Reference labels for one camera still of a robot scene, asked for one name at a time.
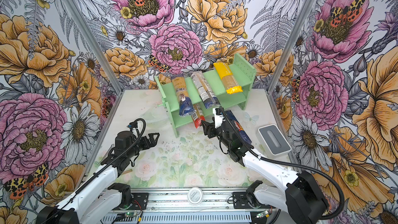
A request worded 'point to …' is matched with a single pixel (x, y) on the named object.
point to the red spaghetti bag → (197, 115)
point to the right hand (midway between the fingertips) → (207, 124)
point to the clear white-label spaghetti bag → (208, 96)
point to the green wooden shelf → (244, 72)
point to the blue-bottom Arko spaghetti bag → (186, 107)
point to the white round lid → (195, 196)
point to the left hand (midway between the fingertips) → (153, 140)
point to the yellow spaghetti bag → (224, 71)
